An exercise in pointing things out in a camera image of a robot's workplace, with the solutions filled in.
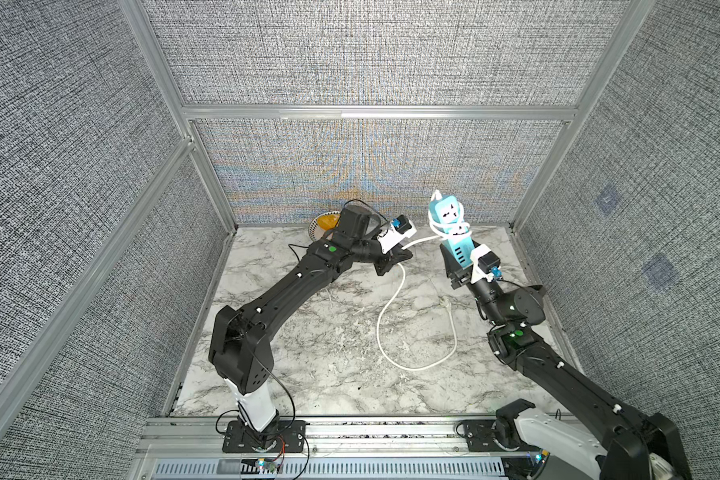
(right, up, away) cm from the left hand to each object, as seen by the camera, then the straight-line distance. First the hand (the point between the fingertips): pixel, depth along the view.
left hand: (414, 250), depth 75 cm
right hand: (+8, +4, -11) cm, 14 cm away
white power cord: (+14, -16, +21) cm, 30 cm away
